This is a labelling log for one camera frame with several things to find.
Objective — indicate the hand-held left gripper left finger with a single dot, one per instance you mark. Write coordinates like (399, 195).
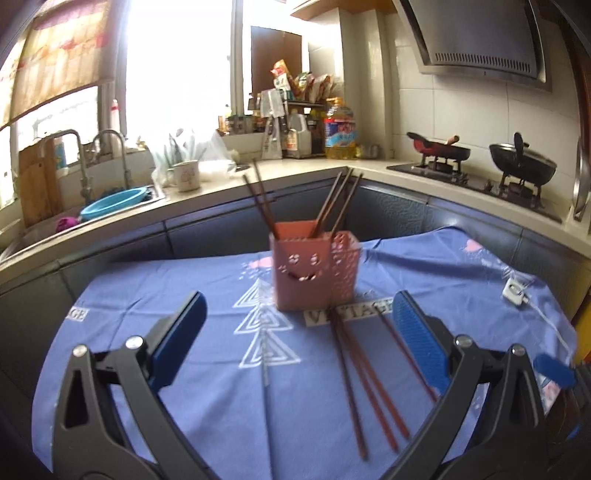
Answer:
(181, 336)

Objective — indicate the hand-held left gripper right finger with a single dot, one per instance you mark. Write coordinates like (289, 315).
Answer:
(419, 341)

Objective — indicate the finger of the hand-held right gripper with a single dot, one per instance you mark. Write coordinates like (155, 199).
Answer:
(555, 370)

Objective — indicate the pink plastic utensil holder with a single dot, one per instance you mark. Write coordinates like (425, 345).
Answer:
(300, 286)

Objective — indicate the bundle of brown wooden chopsticks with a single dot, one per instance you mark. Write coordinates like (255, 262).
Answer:
(322, 225)

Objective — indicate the blue printed tablecloth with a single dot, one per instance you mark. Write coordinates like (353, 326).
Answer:
(207, 286)

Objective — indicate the blue plastic basin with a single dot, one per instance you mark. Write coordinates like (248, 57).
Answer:
(108, 205)

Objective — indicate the purple scrubber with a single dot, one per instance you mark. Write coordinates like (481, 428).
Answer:
(67, 225)

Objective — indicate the white mug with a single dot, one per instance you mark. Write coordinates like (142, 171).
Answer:
(187, 176)

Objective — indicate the black gas stove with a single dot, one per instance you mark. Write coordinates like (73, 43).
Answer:
(475, 189)

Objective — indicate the steel arched faucet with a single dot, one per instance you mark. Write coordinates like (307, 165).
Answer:
(124, 170)
(83, 180)

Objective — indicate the stainless steel sink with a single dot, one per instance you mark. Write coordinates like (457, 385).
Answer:
(32, 235)

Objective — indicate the green onions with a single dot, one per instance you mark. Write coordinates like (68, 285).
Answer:
(176, 150)

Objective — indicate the clear plastic bag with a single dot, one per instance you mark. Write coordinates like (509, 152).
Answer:
(212, 152)

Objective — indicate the steel pot lid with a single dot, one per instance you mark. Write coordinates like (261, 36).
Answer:
(581, 180)

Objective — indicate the red frying pan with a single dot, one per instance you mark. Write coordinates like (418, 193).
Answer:
(438, 148)

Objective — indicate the small steel pot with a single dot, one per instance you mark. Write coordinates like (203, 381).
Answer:
(369, 151)

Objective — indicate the wooden cutting board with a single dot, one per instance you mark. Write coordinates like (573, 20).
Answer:
(39, 189)

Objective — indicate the black wok with lid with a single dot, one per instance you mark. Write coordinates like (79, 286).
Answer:
(524, 164)

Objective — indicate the blue label bottle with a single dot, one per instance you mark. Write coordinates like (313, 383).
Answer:
(60, 154)

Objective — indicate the row of spice jars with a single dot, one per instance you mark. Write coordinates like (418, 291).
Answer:
(240, 124)

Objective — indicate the yellow cooking oil bottle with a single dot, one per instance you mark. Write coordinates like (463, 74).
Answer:
(340, 134)

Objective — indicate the white knife package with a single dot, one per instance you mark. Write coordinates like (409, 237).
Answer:
(272, 129)

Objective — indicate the white bottle red cap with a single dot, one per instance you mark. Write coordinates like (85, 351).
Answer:
(115, 117)

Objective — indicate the white plastic jug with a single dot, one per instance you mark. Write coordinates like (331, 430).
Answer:
(298, 138)

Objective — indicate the black metal rack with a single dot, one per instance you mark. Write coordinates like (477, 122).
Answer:
(318, 129)

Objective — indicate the pile of snack packets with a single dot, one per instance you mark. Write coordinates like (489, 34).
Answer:
(307, 83)

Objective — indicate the brown cardboard panel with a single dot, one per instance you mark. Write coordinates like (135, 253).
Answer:
(277, 60)

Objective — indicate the narrow patterned roller blind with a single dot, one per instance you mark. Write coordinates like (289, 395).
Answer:
(7, 92)

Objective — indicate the wide patterned roller blind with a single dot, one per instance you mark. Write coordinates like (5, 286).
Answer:
(64, 50)

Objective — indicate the steel range hood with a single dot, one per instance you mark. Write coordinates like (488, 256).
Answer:
(480, 32)

